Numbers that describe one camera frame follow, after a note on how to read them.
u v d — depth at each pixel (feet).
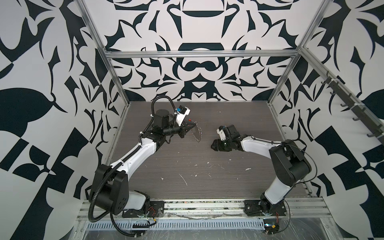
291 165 1.56
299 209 2.51
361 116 1.81
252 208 2.44
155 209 2.40
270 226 2.34
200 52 3.00
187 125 2.39
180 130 2.32
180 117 2.25
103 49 2.92
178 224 2.34
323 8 2.41
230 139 2.44
